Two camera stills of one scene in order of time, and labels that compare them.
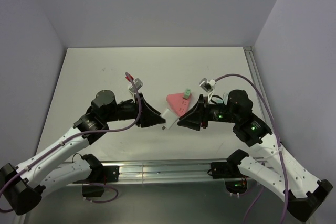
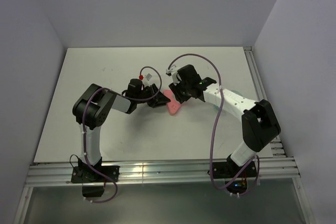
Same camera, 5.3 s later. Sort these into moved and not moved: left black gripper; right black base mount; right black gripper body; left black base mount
Moved: right black gripper body; left black gripper
Not moved: right black base mount; left black base mount
